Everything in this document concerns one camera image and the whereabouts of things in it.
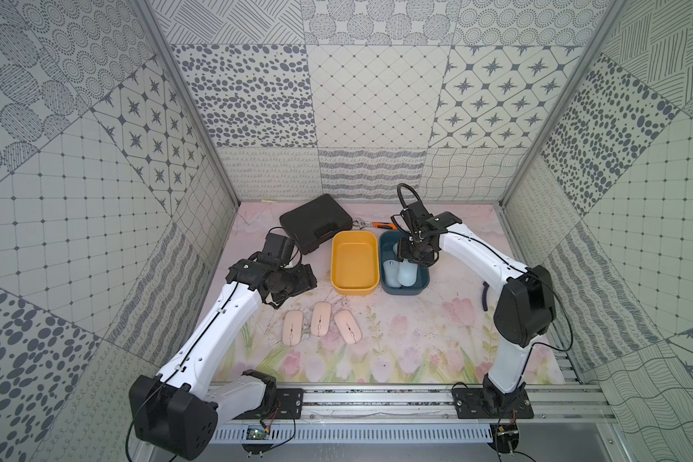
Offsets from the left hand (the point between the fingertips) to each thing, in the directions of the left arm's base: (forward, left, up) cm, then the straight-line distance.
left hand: (314, 284), depth 77 cm
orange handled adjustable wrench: (+37, -11, -16) cm, 42 cm away
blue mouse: (+8, -27, -6) cm, 29 cm away
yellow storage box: (+19, -10, -18) cm, 28 cm away
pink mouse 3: (-5, -9, -16) cm, 19 cm away
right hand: (+12, -27, -6) cm, 31 cm away
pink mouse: (-5, +8, -16) cm, 18 cm away
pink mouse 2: (-3, 0, -16) cm, 17 cm away
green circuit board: (-32, +14, -20) cm, 40 cm away
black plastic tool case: (+35, +6, -14) cm, 38 cm away
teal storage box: (+27, -22, -14) cm, 37 cm away
